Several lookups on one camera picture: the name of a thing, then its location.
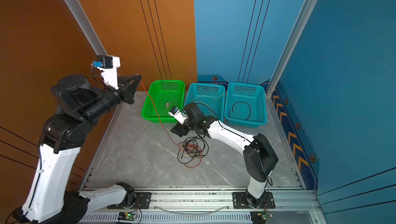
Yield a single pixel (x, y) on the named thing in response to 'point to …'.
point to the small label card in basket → (167, 105)
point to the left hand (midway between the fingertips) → (139, 74)
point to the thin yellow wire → (209, 96)
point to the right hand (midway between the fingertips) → (177, 123)
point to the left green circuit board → (123, 216)
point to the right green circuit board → (260, 217)
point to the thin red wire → (201, 154)
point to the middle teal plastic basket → (209, 98)
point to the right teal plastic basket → (245, 105)
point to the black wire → (240, 102)
